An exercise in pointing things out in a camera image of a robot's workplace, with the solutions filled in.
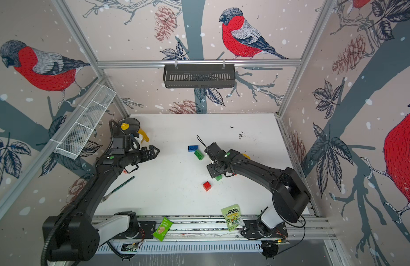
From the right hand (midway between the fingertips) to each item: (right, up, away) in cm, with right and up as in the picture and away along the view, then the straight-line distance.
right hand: (215, 167), depth 86 cm
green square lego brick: (+2, -7, +4) cm, 8 cm away
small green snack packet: (-24, -25, -14) cm, 38 cm away
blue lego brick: (-14, +8, +14) cm, 21 cm away
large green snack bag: (+8, -20, -9) cm, 24 cm away
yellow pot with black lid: (-52, +22, +12) cm, 58 cm away
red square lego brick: (-5, -9, -3) cm, 11 cm away
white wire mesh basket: (-71, +12, -7) cm, 72 cm away
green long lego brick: (-9, +5, +11) cm, 15 cm away
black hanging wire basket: (-10, +55, +18) cm, 59 cm away
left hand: (-31, +10, -4) cm, 33 cm away
